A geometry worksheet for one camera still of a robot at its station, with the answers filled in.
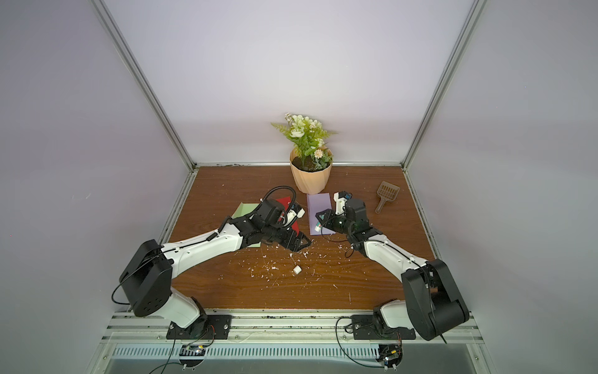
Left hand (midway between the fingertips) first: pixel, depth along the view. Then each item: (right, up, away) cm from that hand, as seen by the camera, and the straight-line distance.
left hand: (307, 240), depth 79 cm
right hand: (+4, +11, +5) cm, 13 cm away
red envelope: (-7, +13, -5) cm, 16 cm away
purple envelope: (+5, +11, +24) cm, 27 cm away
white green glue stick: (+4, +4, +4) cm, 7 cm away
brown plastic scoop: (+39, +16, +31) cm, 52 cm away
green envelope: (-29, +8, +26) cm, 40 cm away
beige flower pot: (+2, +24, +16) cm, 29 cm away
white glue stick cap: (-4, -13, +6) cm, 14 cm away
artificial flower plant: (0, +40, +12) cm, 41 cm away
